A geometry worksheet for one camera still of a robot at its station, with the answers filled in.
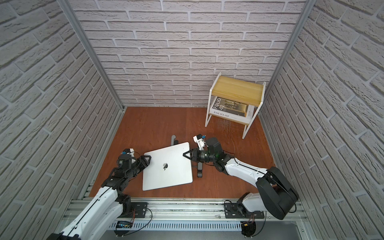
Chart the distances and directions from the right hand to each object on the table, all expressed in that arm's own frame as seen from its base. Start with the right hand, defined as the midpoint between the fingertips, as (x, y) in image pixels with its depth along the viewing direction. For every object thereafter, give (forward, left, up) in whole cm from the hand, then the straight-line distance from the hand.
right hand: (180, 160), depth 75 cm
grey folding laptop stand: (+3, -10, -13) cm, 17 cm away
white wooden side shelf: (+26, -32, +16) cm, 44 cm away
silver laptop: (-2, +7, -4) cm, 8 cm away
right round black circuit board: (-30, -32, -17) cm, 47 cm away
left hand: (+7, +20, -7) cm, 22 cm away
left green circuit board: (-25, +29, -17) cm, 41 cm away
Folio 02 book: (+30, -33, +4) cm, 45 cm away
